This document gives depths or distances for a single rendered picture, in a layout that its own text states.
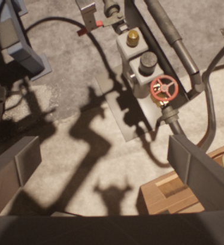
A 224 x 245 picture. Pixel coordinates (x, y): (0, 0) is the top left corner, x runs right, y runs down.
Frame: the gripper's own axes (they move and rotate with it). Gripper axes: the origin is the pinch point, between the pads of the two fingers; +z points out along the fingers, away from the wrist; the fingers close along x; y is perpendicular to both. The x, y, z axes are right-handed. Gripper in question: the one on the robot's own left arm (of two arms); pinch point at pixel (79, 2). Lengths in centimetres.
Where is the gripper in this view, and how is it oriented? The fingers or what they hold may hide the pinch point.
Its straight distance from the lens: 51.2
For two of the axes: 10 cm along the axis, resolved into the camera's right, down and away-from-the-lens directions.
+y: 9.0, -4.3, -0.3
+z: 0.9, 1.3, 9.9
